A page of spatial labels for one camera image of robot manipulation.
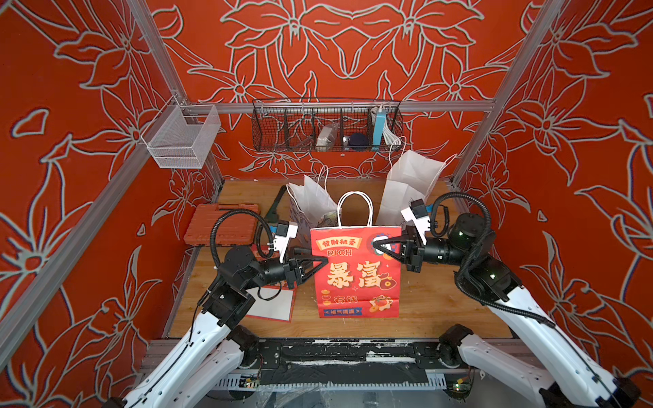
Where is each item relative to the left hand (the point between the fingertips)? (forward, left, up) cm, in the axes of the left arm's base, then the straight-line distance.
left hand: (324, 261), depth 58 cm
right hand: (+1, -11, +5) cm, 12 cm away
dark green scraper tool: (+36, +25, -31) cm, 53 cm away
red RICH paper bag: (-8, +12, -6) cm, 15 cm away
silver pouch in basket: (+50, +3, -1) cm, 50 cm away
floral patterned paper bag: (+36, +8, -23) cm, 43 cm away
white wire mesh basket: (+49, +58, -1) cm, 75 cm away
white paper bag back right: (+51, -33, -18) cm, 63 cm away
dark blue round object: (+55, -10, -5) cm, 56 cm away
